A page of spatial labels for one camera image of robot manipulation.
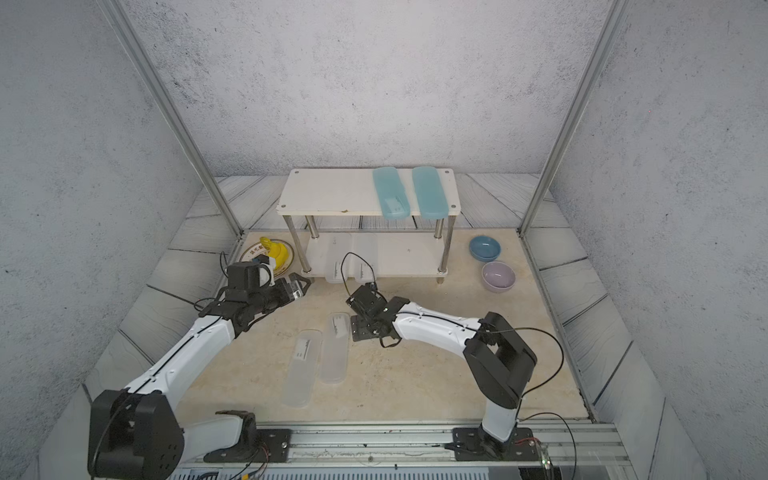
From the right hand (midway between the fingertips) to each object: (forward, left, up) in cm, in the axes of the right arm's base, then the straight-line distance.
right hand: (368, 328), depth 86 cm
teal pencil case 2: (+29, -7, +25) cm, 38 cm away
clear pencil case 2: (-3, +11, -7) cm, 13 cm away
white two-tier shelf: (+47, +17, -8) cm, 51 cm away
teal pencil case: (+24, -18, +26) cm, 39 cm away
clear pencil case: (-12, +19, -7) cm, 23 cm away
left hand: (+8, +18, +10) cm, 22 cm away
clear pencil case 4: (+32, +13, 0) cm, 35 cm away
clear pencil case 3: (+9, 0, +20) cm, 22 cm away
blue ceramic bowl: (+36, -41, -7) cm, 55 cm away
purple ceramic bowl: (+22, -43, -6) cm, 48 cm away
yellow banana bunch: (+31, +36, -1) cm, 47 cm away
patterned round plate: (+35, +45, -5) cm, 57 cm away
